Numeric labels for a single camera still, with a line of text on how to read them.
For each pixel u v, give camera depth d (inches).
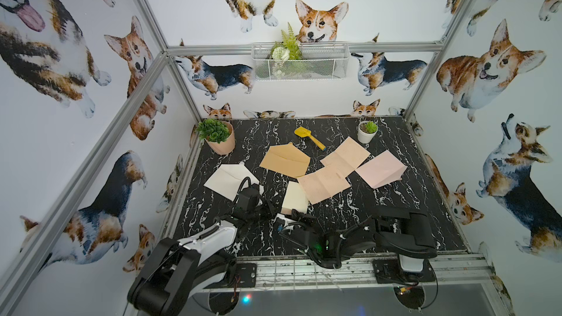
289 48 32.2
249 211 27.2
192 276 16.4
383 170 40.3
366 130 40.7
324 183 38.4
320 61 36.3
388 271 28.9
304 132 44.7
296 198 35.6
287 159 41.3
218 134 37.1
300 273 29.5
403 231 19.2
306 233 24.9
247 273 28.8
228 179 39.6
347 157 40.7
